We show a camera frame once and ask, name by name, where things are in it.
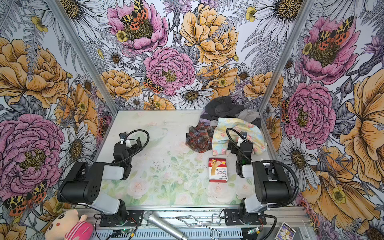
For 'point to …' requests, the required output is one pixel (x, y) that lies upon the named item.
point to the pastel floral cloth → (220, 141)
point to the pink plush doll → (68, 226)
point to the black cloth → (224, 107)
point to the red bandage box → (218, 170)
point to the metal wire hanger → (216, 219)
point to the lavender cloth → (207, 122)
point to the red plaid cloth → (200, 138)
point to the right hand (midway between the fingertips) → (238, 142)
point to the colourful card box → (285, 232)
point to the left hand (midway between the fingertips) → (132, 142)
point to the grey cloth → (248, 115)
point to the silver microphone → (164, 226)
